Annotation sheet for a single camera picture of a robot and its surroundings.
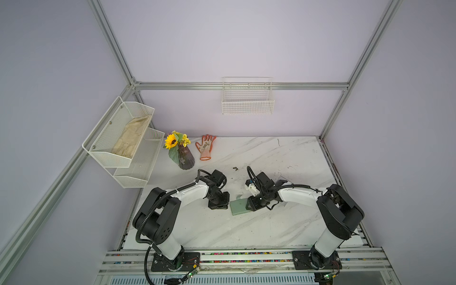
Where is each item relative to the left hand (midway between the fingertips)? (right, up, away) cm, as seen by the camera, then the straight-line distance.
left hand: (227, 208), depth 87 cm
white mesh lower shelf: (-46, +17, +2) cm, 49 cm away
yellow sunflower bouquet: (-25, +34, -3) cm, 43 cm away
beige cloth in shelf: (-44, +33, -9) cm, 56 cm away
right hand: (+10, 0, +1) cm, 10 cm away
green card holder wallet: (+6, 0, +3) cm, 6 cm away
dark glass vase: (-23, +25, +10) cm, 36 cm away
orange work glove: (-14, +32, +25) cm, 43 cm away
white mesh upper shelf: (-50, +34, -10) cm, 61 cm away
